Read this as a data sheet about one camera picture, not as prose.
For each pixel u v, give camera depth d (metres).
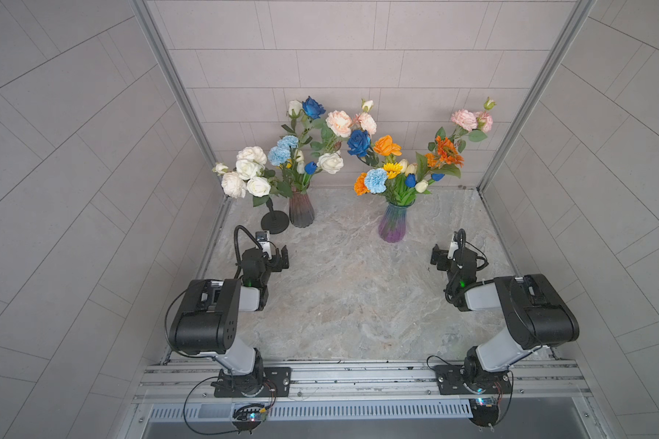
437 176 0.78
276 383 0.71
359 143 0.67
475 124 0.76
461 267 0.70
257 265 0.71
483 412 0.69
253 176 0.64
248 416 0.65
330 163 0.78
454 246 0.80
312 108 0.75
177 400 0.69
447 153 0.70
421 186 0.79
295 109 0.89
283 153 0.78
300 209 0.99
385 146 0.81
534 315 0.46
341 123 0.70
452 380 0.71
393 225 0.96
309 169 0.79
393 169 0.84
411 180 0.80
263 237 0.79
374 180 0.73
